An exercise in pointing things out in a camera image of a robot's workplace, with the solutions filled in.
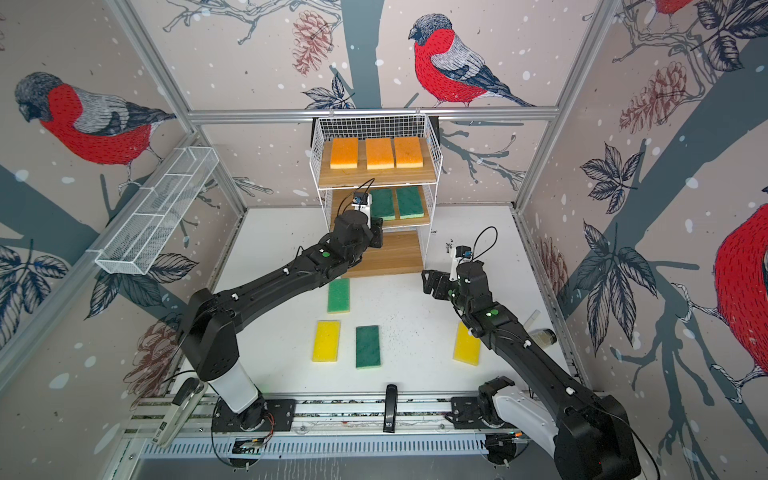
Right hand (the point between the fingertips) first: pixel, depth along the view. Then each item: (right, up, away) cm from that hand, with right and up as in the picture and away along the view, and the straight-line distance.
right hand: (430, 278), depth 82 cm
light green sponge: (-28, -8, +13) cm, 32 cm away
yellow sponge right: (+11, -21, +3) cm, 24 cm away
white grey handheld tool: (-64, -31, -7) cm, 71 cm away
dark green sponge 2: (-6, +22, +3) cm, 23 cm away
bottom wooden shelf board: (-8, +5, +24) cm, 26 cm away
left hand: (-14, +17, -1) cm, 22 cm away
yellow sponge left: (-30, -21, +3) cm, 36 cm away
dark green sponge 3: (-18, -20, +1) cm, 27 cm away
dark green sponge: (-13, +21, +3) cm, 25 cm away
